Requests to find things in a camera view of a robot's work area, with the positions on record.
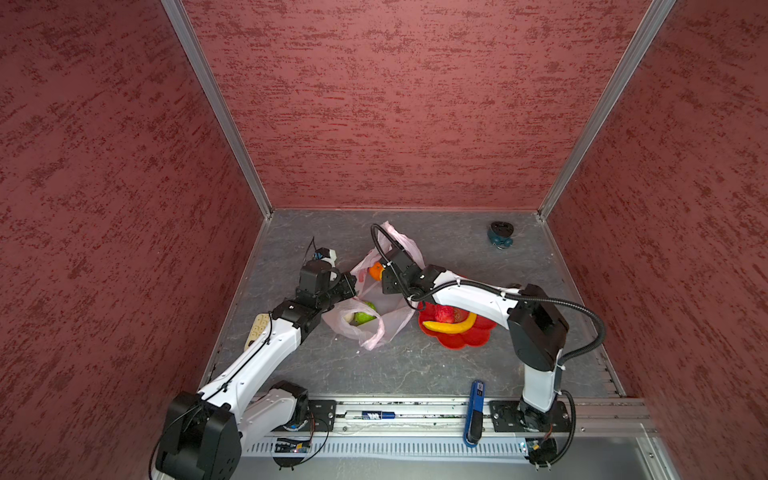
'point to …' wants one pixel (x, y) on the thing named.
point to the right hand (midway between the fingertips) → (387, 284)
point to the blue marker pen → (368, 415)
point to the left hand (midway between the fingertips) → (357, 283)
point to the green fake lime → (361, 318)
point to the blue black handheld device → (474, 426)
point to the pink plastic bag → (390, 307)
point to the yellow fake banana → (452, 328)
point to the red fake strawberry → (444, 313)
